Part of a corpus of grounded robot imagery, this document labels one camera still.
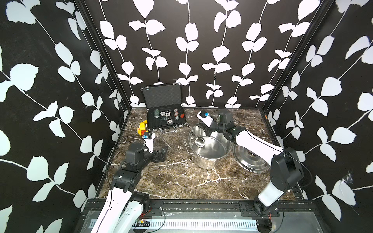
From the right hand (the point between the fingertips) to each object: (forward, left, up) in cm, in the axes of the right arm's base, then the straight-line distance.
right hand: (197, 121), depth 83 cm
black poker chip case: (+31, +26, -15) cm, 43 cm away
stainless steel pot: (-6, -7, -22) cm, 24 cm away
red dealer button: (+23, +11, -21) cm, 33 cm away
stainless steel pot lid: (-14, -33, -23) cm, 43 cm away
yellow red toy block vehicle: (+6, +39, -19) cm, 44 cm away
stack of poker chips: (+23, +31, -18) cm, 42 cm away
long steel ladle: (-2, -3, -19) cm, 20 cm away
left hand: (-15, +19, 0) cm, 24 cm away
